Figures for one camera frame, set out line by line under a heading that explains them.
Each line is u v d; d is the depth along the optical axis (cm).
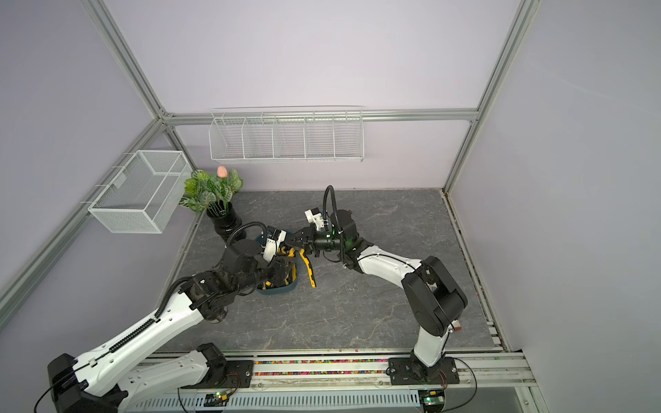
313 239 71
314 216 77
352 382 74
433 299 48
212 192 87
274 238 63
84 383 38
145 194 85
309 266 69
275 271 64
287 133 99
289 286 91
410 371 67
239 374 74
